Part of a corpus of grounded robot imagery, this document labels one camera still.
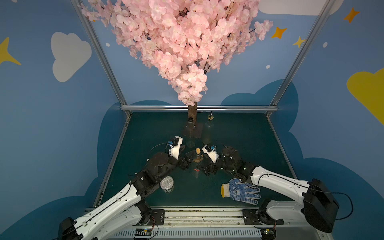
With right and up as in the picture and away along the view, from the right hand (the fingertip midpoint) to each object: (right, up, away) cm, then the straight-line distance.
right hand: (203, 158), depth 79 cm
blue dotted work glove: (+21, -19, +4) cm, 28 cm away
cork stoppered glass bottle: (-4, -1, -2) cm, 4 cm away
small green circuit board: (-31, -35, -6) cm, 47 cm away
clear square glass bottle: (+5, +11, +26) cm, 28 cm away
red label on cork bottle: (-4, -6, 0) cm, 7 cm away
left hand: (-7, +8, -10) cm, 14 cm away
